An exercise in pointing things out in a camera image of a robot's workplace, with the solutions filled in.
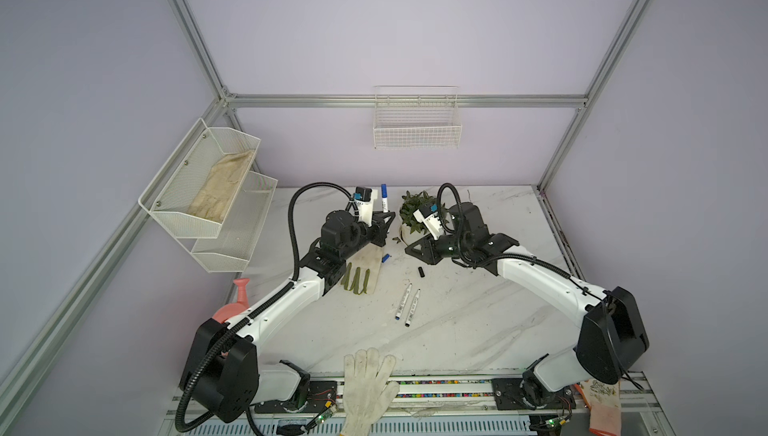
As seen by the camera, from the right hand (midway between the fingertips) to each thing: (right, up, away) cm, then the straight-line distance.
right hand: (407, 247), depth 78 cm
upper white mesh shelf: (-52, +14, -1) cm, 54 cm away
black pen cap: (+5, -10, +18) cm, 21 cm away
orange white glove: (+48, -37, -6) cm, 61 cm away
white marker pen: (+2, -19, +10) cm, 22 cm away
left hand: (-4, +9, -1) cm, 10 cm away
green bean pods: (-19, -12, +15) cm, 27 cm away
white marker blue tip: (-6, +14, -5) cm, 16 cm away
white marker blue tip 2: (0, -17, +12) cm, 21 cm away
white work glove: (-10, -37, -4) cm, 38 cm away
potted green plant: (+2, +4, +9) cm, 10 cm away
